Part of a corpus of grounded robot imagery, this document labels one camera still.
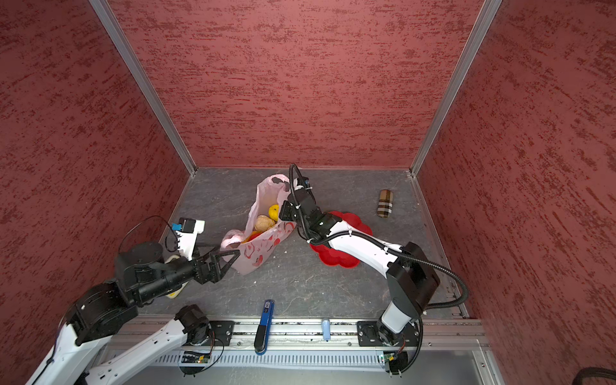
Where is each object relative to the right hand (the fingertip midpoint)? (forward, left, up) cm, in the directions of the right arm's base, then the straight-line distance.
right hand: (282, 208), depth 82 cm
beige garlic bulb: (+3, +10, -14) cm, 17 cm away
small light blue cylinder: (-35, -14, -17) cm, 41 cm away
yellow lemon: (+8, +6, -14) cm, 17 cm away
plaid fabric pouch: (+13, -43, -17) cm, 48 cm away
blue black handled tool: (-37, +6, -15) cm, 41 cm away
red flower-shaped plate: (-10, -17, -20) cm, 28 cm away
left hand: (-22, +11, +10) cm, 27 cm away
